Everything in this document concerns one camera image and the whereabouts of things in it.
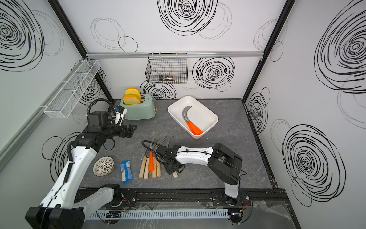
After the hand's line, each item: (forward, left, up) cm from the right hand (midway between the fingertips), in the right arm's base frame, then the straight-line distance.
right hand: (171, 169), depth 83 cm
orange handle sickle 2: (+31, -11, +1) cm, 33 cm away
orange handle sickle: (+3, +13, +1) cm, 13 cm away
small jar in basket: (+46, +7, +31) cm, 56 cm away
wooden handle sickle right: (-3, -3, +1) cm, 4 cm away
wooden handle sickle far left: (+2, +17, +1) cm, 17 cm away
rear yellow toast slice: (+44, +29, +21) cm, 57 cm away
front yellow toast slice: (+38, +29, +20) cm, 52 cm away
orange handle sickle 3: (+41, -9, +1) cm, 42 cm away
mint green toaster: (+40, +22, +7) cm, 46 cm away
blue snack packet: (-4, +25, +1) cm, 25 cm away
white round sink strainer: (0, +40, +2) cm, 40 cm away
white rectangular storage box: (+39, -12, 0) cm, 41 cm away
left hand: (+16, +23, +24) cm, 36 cm away
